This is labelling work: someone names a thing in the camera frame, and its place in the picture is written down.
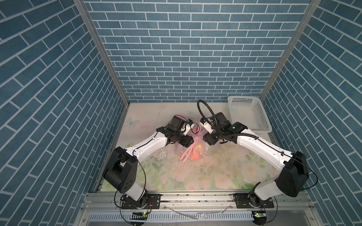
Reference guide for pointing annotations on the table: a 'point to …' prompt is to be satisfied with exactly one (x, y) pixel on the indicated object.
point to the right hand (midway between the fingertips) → (208, 135)
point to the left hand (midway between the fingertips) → (192, 139)
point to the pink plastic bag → (198, 149)
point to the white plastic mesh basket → (250, 110)
